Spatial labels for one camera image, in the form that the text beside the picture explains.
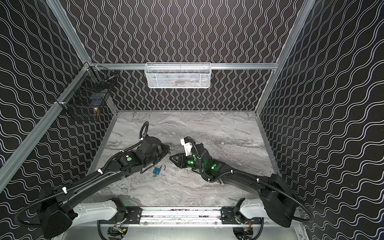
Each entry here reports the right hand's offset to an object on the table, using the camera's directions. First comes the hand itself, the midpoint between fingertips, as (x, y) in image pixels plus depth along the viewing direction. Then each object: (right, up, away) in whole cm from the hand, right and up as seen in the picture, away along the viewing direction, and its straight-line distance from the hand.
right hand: (171, 158), depth 75 cm
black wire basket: (-55, +36, +18) cm, 68 cm away
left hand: (+1, +5, 0) cm, 6 cm away
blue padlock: (-10, -10, +14) cm, 20 cm away
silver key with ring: (-12, -13, +13) cm, 21 cm away
